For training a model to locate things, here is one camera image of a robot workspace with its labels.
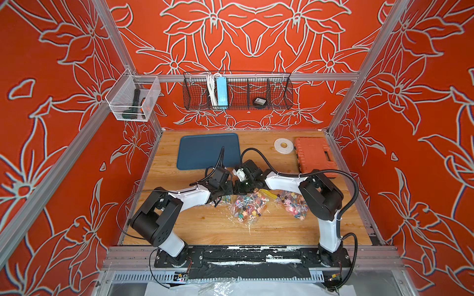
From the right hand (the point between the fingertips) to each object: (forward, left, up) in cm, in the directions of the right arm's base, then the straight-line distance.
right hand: (230, 190), depth 89 cm
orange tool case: (+22, -47, +2) cm, 52 cm away
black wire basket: (+50, -25, +26) cm, 61 cm away
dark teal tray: (+25, +19, -1) cm, 32 cm away
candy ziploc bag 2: (-8, -9, -2) cm, 12 cm away
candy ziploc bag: (-5, +1, -2) cm, 5 cm away
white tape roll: (+32, -32, -2) cm, 45 cm away
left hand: (+3, -1, -1) cm, 4 cm away
